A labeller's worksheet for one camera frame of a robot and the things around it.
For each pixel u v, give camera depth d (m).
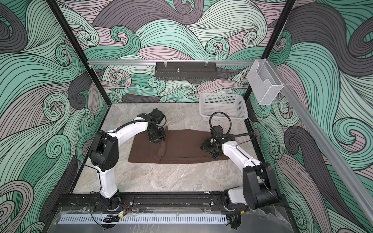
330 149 0.50
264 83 0.77
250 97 1.14
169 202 0.75
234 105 1.17
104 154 0.50
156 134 0.79
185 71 0.95
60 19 0.75
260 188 0.41
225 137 0.64
